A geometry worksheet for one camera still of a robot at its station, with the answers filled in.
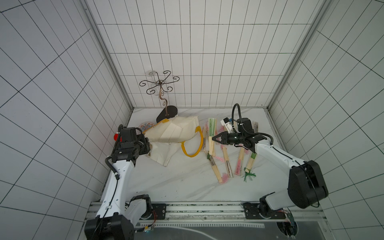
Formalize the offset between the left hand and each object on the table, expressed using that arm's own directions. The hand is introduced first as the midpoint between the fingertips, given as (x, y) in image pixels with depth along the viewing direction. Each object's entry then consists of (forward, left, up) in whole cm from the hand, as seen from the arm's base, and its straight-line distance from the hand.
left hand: (149, 137), depth 80 cm
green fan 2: (-9, -58, -18) cm, 61 cm away
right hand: (+3, -36, -2) cm, 36 cm away
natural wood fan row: (-10, -46, -18) cm, 50 cm away
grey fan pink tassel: (-16, -41, -18) cm, 48 cm away
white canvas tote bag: (+12, -5, -16) cm, 20 cm away
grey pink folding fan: (+21, -70, -17) cm, 75 cm away
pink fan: (-11, -51, -17) cm, 54 cm away
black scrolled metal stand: (+36, -6, -17) cm, 41 cm away
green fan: (+6, -35, +3) cm, 35 cm away
